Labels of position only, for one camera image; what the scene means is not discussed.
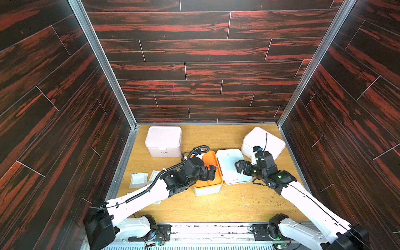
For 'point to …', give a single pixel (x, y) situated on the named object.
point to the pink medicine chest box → (164, 141)
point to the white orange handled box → (224, 161)
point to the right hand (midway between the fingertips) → (244, 163)
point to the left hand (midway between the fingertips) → (210, 168)
